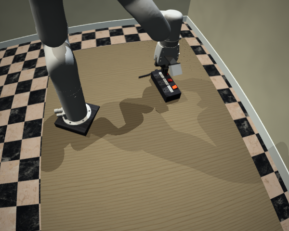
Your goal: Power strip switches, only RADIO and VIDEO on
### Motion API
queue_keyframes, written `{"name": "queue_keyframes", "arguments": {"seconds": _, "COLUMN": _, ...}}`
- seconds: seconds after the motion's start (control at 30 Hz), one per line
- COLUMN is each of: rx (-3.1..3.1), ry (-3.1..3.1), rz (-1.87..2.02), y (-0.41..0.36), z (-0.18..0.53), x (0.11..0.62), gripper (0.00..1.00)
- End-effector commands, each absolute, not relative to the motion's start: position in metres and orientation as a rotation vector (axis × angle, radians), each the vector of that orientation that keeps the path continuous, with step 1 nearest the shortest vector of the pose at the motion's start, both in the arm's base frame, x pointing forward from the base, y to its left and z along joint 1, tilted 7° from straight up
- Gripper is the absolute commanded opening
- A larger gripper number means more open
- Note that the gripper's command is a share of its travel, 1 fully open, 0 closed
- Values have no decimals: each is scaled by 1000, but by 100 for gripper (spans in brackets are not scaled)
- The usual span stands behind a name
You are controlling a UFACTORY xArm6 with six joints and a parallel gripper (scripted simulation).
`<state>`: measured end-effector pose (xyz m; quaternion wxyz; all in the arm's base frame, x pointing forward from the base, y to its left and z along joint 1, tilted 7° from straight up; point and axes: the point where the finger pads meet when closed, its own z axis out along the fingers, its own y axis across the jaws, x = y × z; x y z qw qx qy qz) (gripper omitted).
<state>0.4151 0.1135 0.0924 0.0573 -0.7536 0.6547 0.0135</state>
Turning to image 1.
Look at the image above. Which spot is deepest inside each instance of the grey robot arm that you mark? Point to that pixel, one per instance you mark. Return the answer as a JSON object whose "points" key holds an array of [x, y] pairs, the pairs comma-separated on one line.
{"points": [[52, 30]]}

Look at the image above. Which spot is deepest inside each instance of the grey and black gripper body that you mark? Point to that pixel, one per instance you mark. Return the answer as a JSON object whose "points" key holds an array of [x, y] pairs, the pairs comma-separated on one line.
{"points": [[162, 51]]}

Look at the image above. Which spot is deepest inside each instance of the black power strip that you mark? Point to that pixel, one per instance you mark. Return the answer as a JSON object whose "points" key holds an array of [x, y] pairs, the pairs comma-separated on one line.
{"points": [[165, 85]]}

